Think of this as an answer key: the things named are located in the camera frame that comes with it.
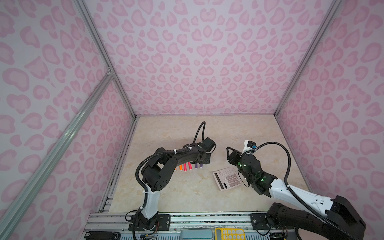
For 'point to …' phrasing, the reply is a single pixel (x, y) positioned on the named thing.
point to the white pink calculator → (227, 178)
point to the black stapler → (102, 235)
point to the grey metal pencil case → (196, 233)
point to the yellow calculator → (229, 234)
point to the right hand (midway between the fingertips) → (228, 148)
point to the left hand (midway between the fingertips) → (205, 157)
